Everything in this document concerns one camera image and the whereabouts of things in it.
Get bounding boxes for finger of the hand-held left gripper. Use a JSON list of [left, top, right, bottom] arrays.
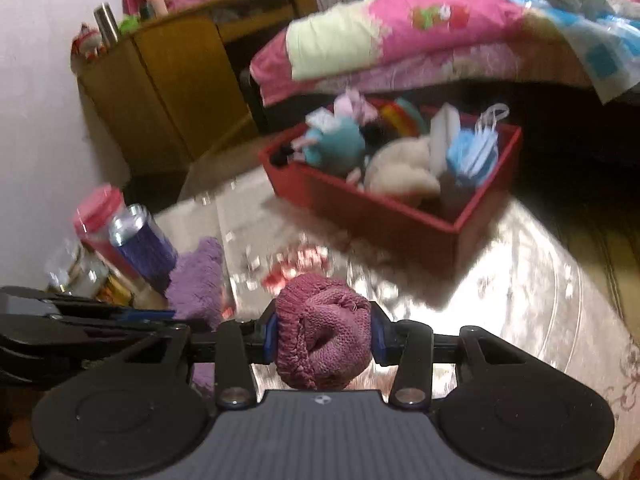
[[0, 286, 177, 323], [0, 317, 189, 362]]

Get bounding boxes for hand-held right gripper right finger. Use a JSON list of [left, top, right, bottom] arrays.
[[370, 305, 546, 407]]

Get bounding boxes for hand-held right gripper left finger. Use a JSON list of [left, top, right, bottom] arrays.
[[80, 312, 279, 409]]

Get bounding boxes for maroon knitted hat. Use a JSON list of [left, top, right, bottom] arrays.
[[274, 275, 374, 392]]

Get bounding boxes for purple fluffy cloth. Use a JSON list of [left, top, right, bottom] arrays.
[[165, 236, 227, 397]]

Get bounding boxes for red cardboard box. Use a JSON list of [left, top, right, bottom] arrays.
[[258, 104, 524, 272]]

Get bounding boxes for beige plush toy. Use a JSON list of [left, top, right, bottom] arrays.
[[364, 136, 443, 207]]

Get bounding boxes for teal and pink plush toy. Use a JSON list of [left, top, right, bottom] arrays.
[[290, 89, 383, 186]]

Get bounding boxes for blue face mask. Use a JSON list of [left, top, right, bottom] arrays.
[[446, 103, 511, 181]]

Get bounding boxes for rainbow striped plush toy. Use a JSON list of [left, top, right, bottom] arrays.
[[376, 98, 431, 138]]

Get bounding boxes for clear glass jar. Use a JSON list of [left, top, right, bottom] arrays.
[[46, 239, 112, 297]]

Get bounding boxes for blue drink can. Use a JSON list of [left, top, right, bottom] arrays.
[[108, 203, 179, 296]]

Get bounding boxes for red-lidded jar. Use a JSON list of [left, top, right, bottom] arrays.
[[72, 184, 151, 288]]

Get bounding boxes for wooden desk cabinet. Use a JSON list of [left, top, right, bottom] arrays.
[[75, 0, 319, 177]]

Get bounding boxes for red and white doll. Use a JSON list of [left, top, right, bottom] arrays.
[[70, 23, 104, 61]]

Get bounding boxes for steel thermos flask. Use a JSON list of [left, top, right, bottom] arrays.
[[93, 3, 121, 49]]

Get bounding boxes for pink printed quilt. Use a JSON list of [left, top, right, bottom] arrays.
[[249, 0, 640, 107]]

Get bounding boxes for clear blue plastic sheet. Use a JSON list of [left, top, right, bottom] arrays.
[[494, 0, 640, 104]]

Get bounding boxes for dark bed frame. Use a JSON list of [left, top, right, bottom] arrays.
[[239, 66, 640, 173]]

